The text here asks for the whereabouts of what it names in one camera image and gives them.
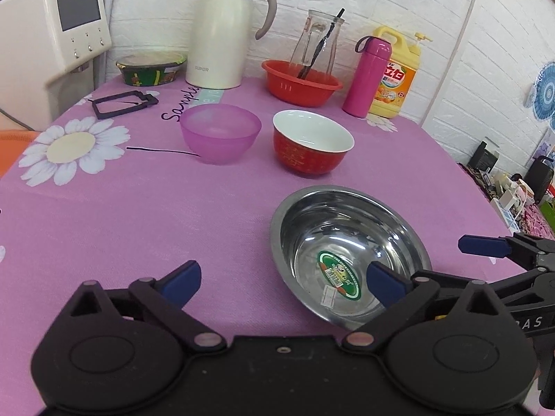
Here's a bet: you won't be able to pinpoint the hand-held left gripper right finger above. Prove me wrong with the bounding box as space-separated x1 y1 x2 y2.
342 261 504 353

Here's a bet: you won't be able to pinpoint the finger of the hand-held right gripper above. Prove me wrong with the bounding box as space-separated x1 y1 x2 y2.
488 268 555 302
458 233 555 271

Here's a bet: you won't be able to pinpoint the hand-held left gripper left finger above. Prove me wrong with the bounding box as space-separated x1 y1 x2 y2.
65 260 227 353

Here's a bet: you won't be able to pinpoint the stainless steel bowl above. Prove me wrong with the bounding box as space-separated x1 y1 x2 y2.
270 185 433 330

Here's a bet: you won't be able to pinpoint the small white boxes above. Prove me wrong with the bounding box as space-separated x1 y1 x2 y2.
490 172 535 231

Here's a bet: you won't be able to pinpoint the dark patterned cloth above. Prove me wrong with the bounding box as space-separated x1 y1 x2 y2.
460 162 555 240

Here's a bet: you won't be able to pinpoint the pink floral tablecloth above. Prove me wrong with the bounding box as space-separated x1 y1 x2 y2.
0 73 555 416

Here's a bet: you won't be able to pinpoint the black rounded device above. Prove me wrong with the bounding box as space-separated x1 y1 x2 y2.
522 156 555 205

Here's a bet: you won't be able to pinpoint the small black box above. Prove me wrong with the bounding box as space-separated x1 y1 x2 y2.
469 138 499 172

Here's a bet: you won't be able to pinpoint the purple plastic bowl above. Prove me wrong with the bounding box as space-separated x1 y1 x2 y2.
180 104 263 165

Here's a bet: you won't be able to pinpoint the red ceramic bowl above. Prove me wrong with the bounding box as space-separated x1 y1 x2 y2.
272 110 355 177

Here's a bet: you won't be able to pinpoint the blue white paper fan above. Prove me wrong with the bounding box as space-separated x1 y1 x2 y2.
522 61 555 122

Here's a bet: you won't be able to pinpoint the yellow detergent bottle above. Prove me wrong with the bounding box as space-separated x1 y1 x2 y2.
368 26 434 120

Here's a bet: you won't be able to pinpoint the pink thermos bottle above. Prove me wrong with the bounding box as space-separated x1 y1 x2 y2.
342 36 391 118

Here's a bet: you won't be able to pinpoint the green instant noodle bowl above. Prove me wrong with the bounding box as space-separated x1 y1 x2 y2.
116 51 188 87

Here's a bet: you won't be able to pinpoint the red plastic basket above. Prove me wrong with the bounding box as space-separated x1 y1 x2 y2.
261 60 343 108

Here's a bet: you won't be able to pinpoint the orange plastic basin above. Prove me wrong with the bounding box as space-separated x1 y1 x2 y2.
0 130 37 178

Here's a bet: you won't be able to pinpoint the black stirring stick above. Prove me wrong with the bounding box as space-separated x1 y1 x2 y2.
297 7 346 79

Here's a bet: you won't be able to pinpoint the cream thermal carafe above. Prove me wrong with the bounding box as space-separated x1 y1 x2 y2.
186 0 278 90

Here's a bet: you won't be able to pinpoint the glass pitcher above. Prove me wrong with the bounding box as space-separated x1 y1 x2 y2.
290 9 343 79

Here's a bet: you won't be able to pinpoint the white water dispenser with screen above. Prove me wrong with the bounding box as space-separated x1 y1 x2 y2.
0 0 114 126

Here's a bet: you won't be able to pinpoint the black rectangular frame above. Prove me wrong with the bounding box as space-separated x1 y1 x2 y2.
89 90 159 120

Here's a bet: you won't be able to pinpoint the white wall cable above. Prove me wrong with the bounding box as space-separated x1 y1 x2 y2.
422 0 493 126

